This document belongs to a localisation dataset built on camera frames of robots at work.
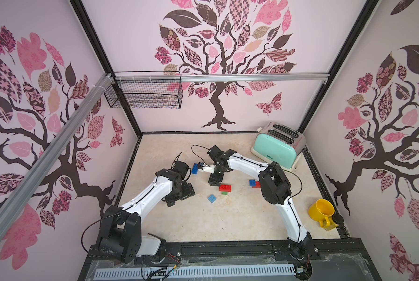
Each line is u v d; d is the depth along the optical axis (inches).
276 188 22.6
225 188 34.5
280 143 35.6
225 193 36.3
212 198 35.1
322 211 32.6
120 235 16.4
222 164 29.1
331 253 29.2
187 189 29.9
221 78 36.2
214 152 31.9
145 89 37.3
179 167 27.4
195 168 39.4
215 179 34.2
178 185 24.5
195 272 27.4
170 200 29.3
